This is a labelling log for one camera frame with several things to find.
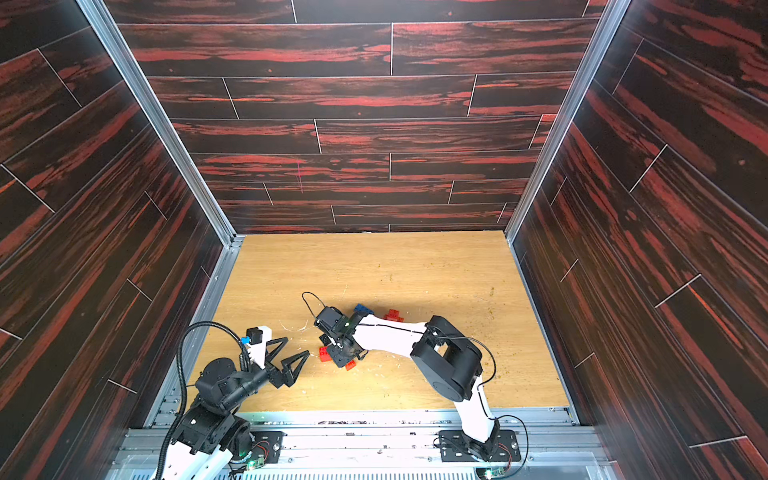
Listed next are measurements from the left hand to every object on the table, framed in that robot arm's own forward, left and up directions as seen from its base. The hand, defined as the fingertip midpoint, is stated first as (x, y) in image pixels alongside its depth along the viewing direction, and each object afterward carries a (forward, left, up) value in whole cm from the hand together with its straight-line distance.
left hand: (298, 348), depth 75 cm
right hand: (+7, -11, -14) cm, 19 cm away
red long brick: (+2, -12, -15) cm, 19 cm away
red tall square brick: (+3, -4, -11) cm, 13 cm away
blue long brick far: (+21, -14, -13) cm, 28 cm away
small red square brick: (+14, -24, -6) cm, 29 cm away
